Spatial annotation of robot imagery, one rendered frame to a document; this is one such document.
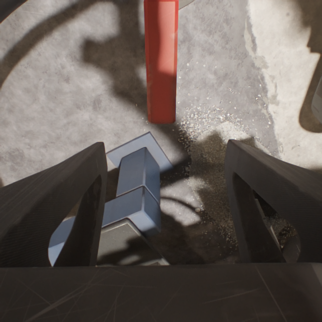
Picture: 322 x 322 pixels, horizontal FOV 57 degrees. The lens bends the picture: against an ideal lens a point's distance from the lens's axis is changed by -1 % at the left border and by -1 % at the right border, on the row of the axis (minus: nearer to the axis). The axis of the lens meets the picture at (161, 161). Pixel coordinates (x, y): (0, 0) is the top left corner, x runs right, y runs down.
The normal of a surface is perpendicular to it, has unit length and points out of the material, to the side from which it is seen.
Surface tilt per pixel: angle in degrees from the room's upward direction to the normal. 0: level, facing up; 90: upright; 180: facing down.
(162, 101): 0
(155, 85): 0
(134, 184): 90
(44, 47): 0
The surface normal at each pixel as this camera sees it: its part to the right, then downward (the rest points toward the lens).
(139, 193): -0.48, -0.70
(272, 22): 0.02, 0.59
